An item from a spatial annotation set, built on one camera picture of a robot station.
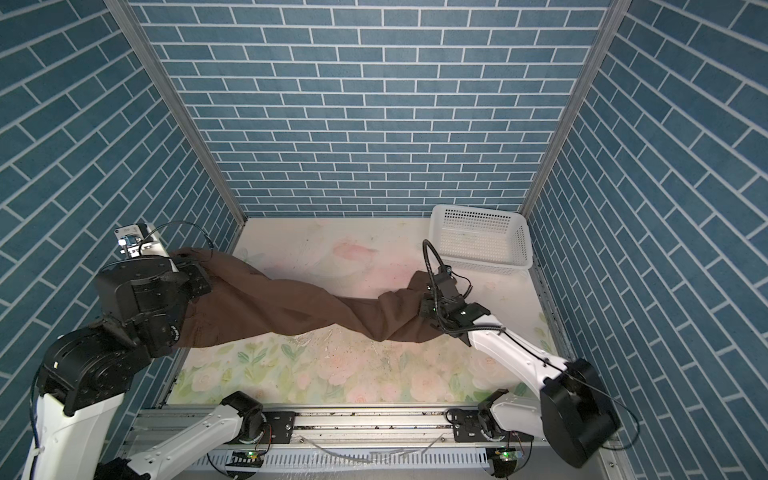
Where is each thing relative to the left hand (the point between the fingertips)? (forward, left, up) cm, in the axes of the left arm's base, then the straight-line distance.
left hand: (192, 254), depth 56 cm
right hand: (+9, -47, -31) cm, 57 cm away
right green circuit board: (-29, -65, -42) cm, 83 cm away
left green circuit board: (-28, -2, -45) cm, 53 cm away
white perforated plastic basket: (+40, -73, -41) cm, 93 cm away
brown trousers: (+1, -2, -17) cm, 18 cm away
